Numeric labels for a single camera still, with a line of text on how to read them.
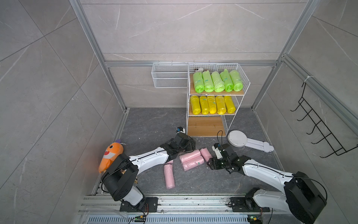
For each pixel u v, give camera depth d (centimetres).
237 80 70
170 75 101
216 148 81
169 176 81
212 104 84
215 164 76
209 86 70
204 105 84
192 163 84
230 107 81
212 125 107
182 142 67
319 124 67
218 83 70
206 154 90
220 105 83
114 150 84
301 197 40
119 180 43
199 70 90
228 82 70
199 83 69
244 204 70
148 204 73
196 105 83
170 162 64
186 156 88
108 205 75
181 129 78
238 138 95
